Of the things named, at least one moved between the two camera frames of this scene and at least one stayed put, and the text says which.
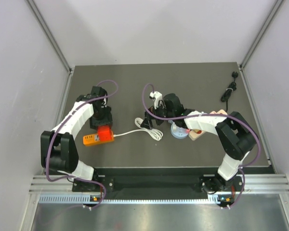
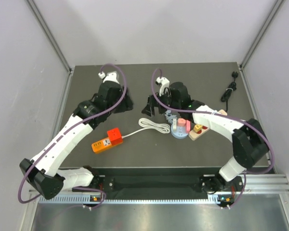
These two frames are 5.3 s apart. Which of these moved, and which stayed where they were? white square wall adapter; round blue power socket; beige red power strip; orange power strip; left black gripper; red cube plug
Moved: left black gripper; red cube plug; orange power strip
Stayed: round blue power socket; white square wall adapter; beige red power strip
